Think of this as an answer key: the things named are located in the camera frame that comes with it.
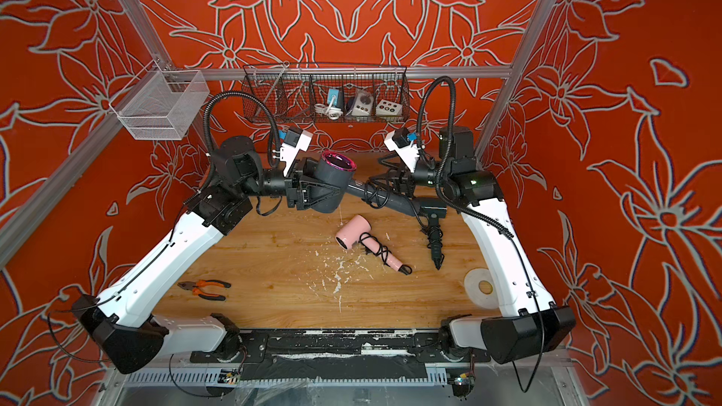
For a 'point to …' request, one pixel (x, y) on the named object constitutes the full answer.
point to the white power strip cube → (386, 107)
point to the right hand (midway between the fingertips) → (372, 168)
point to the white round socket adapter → (364, 103)
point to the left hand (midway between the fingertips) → (336, 180)
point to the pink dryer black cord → (372, 244)
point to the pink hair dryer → (354, 230)
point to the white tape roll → (480, 288)
